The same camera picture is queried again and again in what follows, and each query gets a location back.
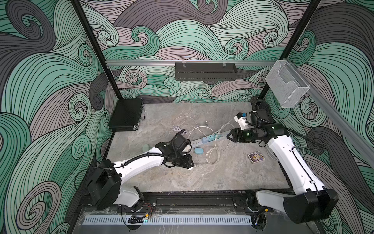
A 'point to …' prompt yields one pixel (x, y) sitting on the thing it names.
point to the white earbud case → (191, 168)
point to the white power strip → (199, 142)
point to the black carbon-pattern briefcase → (127, 114)
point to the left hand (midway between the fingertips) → (192, 163)
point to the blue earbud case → (198, 150)
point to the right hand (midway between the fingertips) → (230, 136)
